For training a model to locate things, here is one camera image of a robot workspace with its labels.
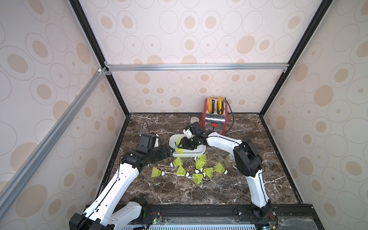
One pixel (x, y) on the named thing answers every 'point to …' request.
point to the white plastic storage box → (174, 140)
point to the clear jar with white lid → (194, 119)
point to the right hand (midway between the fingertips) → (177, 150)
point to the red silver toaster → (215, 115)
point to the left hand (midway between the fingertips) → (172, 151)
